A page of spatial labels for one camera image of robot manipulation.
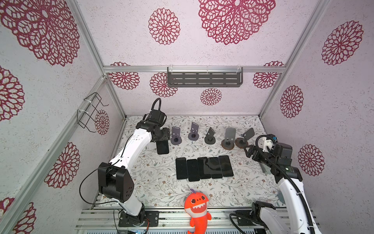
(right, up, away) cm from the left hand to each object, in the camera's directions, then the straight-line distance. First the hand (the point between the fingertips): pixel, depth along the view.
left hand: (162, 137), depth 85 cm
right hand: (+48, -5, -8) cm, 49 cm away
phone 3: (+18, -21, +7) cm, 29 cm away
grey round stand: (+6, -3, +21) cm, 22 cm away
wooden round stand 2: (+44, -5, +16) cm, 47 cm away
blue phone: (+39, -19, +7) cm, 44 cm away
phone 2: (+11, -20, +6) cm, 24 cm away
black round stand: (+31, -2, +17) cm, 35 cm away
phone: (0, -6, 0) cm, 6 cm away
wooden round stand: (+53, -5, +17) cm, 56 cm away
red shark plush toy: (+18, -33, -15) cm, 40 cm away
